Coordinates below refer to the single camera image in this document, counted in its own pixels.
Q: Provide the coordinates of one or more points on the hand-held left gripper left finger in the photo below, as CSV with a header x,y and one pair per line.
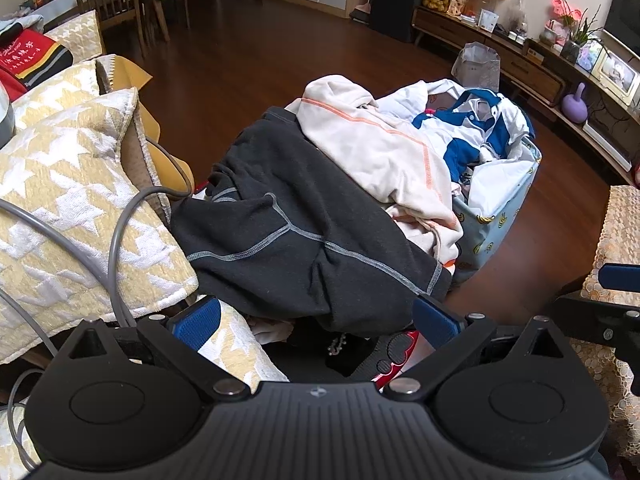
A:
x,y
195,317

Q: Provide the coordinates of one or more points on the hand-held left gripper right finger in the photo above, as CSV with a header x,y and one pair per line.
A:
x,y
435,317

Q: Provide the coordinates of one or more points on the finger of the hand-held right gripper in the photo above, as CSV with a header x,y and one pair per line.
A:
x,y
620,276
590,317

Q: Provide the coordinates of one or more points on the banana print laundry basket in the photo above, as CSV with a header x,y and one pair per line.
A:
x,y
490,240

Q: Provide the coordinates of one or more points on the dark grey shirt grey stitching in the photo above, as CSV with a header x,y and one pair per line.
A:
x,y
300,200

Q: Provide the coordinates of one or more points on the round table lace tablecloth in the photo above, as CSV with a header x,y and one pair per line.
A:
x,y
620,230

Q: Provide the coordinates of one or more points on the red black patterned slipper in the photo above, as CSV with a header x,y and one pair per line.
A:
x,y
395,360

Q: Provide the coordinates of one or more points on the yellow white houndstooth cushion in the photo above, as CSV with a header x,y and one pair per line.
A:
x,y
75,35
60,85
240,355
75,240
75,125

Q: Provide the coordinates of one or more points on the flat white box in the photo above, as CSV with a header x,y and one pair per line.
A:
x,y
607,145

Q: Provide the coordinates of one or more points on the blue white polo shirt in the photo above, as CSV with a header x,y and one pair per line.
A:
x,y
460,155

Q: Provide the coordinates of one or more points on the cream sweatshirt orange stitching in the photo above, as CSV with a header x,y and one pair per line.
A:
x,y
380,150

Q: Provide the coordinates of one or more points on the purple kettlebell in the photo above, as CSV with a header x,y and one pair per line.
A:
x,y
574,105

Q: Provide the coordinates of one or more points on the wooden media console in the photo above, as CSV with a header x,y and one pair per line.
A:
x,y
530,72

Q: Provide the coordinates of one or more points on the small blue purple picture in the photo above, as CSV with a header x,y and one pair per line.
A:
x,y
590,55

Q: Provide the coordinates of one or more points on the pink flower plant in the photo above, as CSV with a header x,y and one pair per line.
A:
x,y
570,52

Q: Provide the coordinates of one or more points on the translucent plastic waste bin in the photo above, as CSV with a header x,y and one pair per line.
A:
x,y
477,67

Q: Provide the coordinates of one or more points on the television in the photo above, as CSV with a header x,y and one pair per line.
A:
x,y
627,0

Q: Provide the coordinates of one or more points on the clear glass vase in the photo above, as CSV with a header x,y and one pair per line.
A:
x,y
519,15

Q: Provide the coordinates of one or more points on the small white card stand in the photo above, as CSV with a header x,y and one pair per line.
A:
x,y
487,20

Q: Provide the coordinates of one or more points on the red black striped cloth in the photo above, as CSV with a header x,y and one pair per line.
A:
x,y
30,55

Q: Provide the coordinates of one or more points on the pink slippers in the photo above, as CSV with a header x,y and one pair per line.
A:
x,y
361,9

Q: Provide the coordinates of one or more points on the black cabinet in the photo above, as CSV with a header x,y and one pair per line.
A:
x,y
395,0

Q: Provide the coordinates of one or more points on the cream photo frame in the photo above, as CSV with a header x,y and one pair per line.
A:
x,y
617,77

